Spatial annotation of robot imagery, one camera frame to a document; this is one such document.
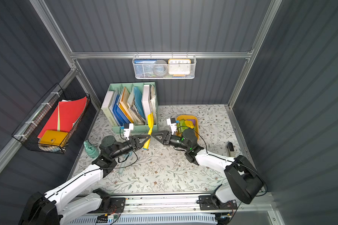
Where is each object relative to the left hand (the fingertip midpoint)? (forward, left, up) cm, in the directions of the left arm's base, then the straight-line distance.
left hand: (148, 139), depth 69 cm
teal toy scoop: (-8, +13, -5) cm, 16 cm away
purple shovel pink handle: (+30, -28, -23) cm, 47 cm away
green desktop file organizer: (+30, +15, -5) cm, 34 cm away
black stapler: (+5, -50, -23) cm, 55 cm away
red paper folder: (+14, +46, +3) cm, 48 cm away
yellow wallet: (-1, +45, +3) cm, 45 cm away
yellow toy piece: (+11, 0, +1) cm, 11 cm away
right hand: (+2, -4, 0) cm, 4 cm away
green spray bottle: (+4, +38, -19) cm, 43 cm away
